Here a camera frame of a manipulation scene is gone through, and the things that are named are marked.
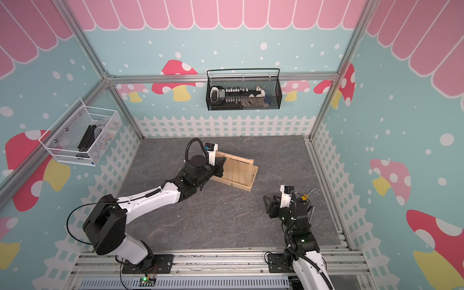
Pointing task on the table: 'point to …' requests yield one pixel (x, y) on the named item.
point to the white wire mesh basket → (81, 135)
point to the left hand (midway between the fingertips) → (226, 161)
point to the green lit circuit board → (147, 281)
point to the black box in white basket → (87, 139)
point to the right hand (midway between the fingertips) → (268, 196)
